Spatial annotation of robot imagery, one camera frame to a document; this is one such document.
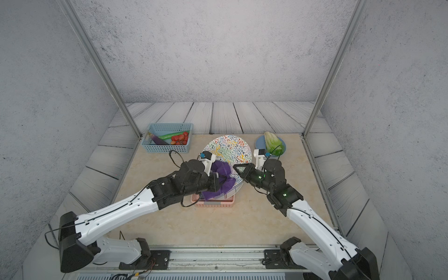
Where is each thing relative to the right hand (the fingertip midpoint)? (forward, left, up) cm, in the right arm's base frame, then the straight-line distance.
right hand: (233, 167), depth 70 cm
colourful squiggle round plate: (+9, 0, -1) cm, 9 cm away
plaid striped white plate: (-9, +1, -4) cm, 10 cm away
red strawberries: (+38, +34, -23) cm, 56 cm away
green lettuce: (+31, -24, -23) cm, 46 cm away
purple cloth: (-6, +2, -2) cm, 6 cm away
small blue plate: (+35, -17, -26) cm, 47 cm away
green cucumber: (+43, +43, -25) cm, 66 cm away
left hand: (-5, +2, -2) cm, 5 cm away
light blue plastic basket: (+49, +50, -24) cm, 74 cm away
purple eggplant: (+38, +50, -24) cm, 67 cm away
